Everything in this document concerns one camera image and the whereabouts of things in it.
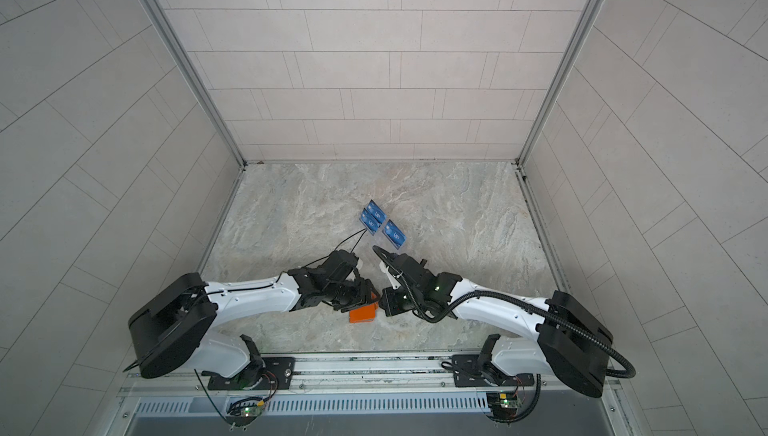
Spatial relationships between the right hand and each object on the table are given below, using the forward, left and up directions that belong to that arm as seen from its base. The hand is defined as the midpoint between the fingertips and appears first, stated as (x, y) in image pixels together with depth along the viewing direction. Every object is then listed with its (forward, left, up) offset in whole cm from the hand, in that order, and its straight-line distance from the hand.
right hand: (378, 311), depth 76 cm
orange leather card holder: (+1, +4, -5) cm, 7 cm away
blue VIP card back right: (+20, -5, +4) cm, 21 cm away
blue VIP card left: (+27, +2, +2) cm, 27 cm away
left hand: (+4, -1, -3) cm, 5 cm away
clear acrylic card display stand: (+23, +1, +1) cm, 23 cm away
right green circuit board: (-21, -28, -7) cm, 36 cm away
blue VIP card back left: (+28, 0, +5) cm, 29 cm away
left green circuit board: (-18, +30, -3) cm, 36 cm away
